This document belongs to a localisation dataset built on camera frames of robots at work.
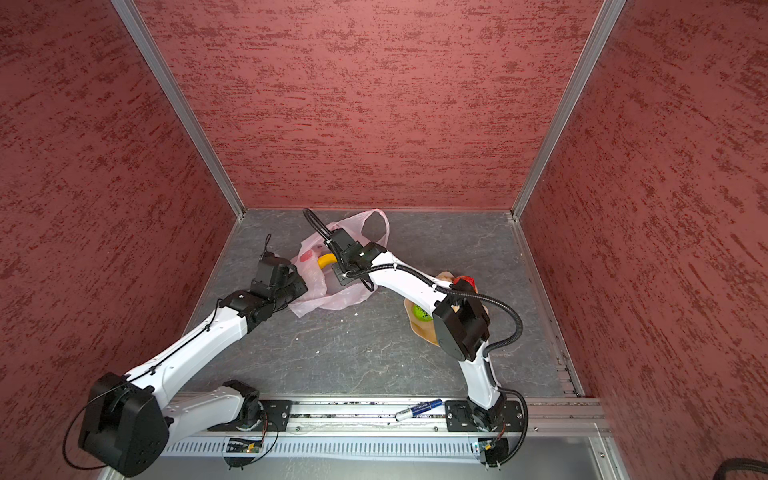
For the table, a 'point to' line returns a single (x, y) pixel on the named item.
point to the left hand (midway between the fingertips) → (304, 286)
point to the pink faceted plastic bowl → (426, 329)
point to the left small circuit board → (243, 448)
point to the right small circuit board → (493, 451)
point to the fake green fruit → (421, 314)
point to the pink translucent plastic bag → (324, 289)
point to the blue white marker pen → (408, 412)
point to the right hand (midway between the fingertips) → (347, 273)
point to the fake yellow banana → (327, 259)
